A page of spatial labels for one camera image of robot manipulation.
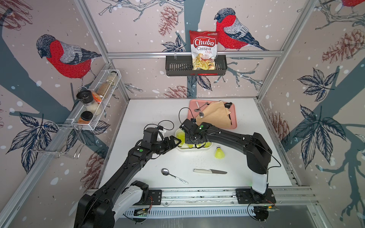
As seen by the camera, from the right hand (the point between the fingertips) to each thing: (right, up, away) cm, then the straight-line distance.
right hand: (188, 139), depth 87 cm
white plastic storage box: (+2, -5, +3) cm, 6 cm away
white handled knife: (+13, -18, -5) cm, 23 cm away
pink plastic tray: (+7, +21, +28) cm, 36 cm away
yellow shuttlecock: (-4, +3, -8) cm, 9 cm away
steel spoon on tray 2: (+8, +19, +24) cm, 31 cm away
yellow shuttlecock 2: (+12, -3, 0) cm, 13 cm away
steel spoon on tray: (+11, +15, +24) cm, 30 cm away
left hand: (-5, +1, -9) cm, 10 cm away
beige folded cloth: (+23, +16, +23) cm, 36 cm away
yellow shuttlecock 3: (+20, -10, +3) cm, 23 cm away
